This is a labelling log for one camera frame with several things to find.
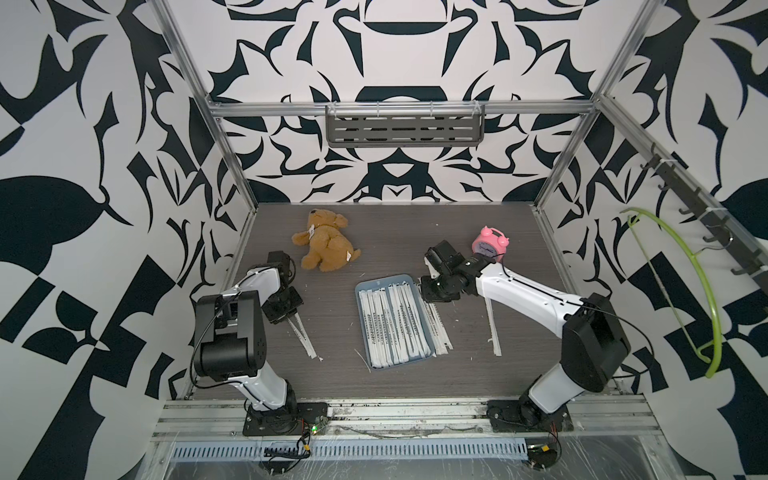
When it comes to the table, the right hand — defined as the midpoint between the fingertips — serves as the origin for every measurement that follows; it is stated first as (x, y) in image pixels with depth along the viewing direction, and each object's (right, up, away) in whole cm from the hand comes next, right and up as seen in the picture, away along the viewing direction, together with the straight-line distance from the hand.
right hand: (422, 290), depth 86 cm
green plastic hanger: (+53, -7, -25) cm, 59 cm away
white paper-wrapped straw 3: (-16, -12, +1) cm, 20 cm away
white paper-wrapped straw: (+21, -12, +3) cm, 24 cm away
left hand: (-40, -7, +6) cm, 41 cm away
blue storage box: (-8, -10, +3) cm, 13 cm away
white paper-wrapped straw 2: (-34, -14, +1) cm, 37 cm away
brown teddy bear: (-28, +12, +8) cm, 31 cm away
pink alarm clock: (+23, +13, +11) cm, 29 cm away
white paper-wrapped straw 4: (-14, -6, +5) cm, 17 cm away
